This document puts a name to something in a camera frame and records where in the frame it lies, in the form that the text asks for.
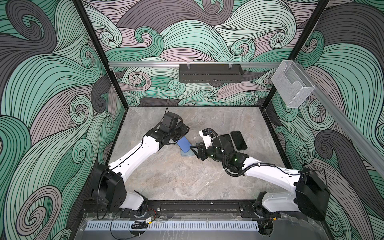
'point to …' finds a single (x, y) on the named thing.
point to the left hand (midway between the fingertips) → (190, 127)
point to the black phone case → (239, 140)
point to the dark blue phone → (184, 144)
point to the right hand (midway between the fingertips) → (193, 146)
